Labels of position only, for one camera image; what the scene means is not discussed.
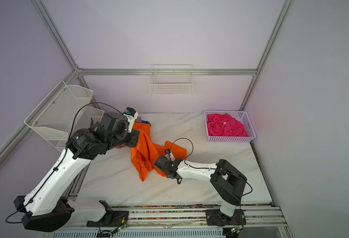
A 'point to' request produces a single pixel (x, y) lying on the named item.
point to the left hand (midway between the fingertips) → (135, 135)
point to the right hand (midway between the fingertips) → (175, 168)
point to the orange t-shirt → (144, 154)
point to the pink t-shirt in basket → (224, 125)
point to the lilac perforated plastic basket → (242, 116)
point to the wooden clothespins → (91, 122)
